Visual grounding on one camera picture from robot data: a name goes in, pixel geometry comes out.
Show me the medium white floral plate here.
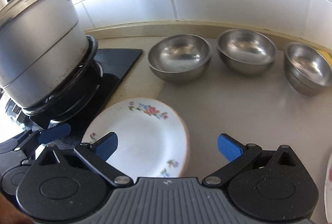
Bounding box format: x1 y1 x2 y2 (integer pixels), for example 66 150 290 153
82 98 190 181

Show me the small steel bowl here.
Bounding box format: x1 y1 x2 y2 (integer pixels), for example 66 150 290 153
284 42 331 96

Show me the large steel bowl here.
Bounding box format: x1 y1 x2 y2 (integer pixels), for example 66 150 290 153
148 34 212 84

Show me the person's left hand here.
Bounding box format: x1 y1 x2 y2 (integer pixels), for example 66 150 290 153
0 194 34 224

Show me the black gas stove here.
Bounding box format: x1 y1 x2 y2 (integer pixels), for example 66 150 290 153
1 36 143 148

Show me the large aluminium stock pot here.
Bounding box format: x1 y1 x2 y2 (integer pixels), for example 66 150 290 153
1 0 89 108

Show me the small white floral dish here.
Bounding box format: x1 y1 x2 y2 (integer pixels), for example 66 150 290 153
324 153 332 223

